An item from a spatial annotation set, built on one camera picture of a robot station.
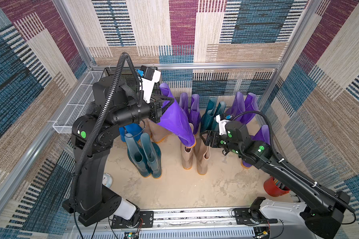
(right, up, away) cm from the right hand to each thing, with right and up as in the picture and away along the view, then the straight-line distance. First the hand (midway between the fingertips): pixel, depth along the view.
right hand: (207, 137), depth 71 cm
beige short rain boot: (-10, -9, 0) cm, 13 cm away
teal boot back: (+9, +14, +14) cm, 21 cm away
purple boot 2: (+27, +15, +14) cm, 34 cm away
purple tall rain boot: (-11, +19, +25) cm, 33 cm away
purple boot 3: (-5, +12, +15) cm, 20 cm away
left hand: (-15, +14, -23) cm, 31 cm away
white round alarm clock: (-53, -25, +12) cm, 60 cm away
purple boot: (+27, +1, +2) cm, 27 cm away
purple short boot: (+23, +17, +22) cm, 36 cm away
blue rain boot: (-40, +4, +16) cm, 43 cm away
